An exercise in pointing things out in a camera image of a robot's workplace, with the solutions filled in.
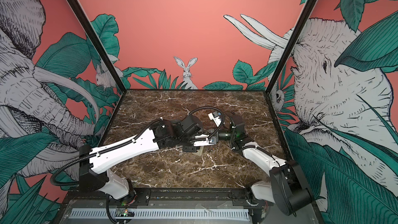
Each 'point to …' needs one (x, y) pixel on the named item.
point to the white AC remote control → (199, 153)
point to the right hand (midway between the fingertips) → (199, 136)
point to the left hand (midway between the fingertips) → (200, 137)
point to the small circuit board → (126, 212)
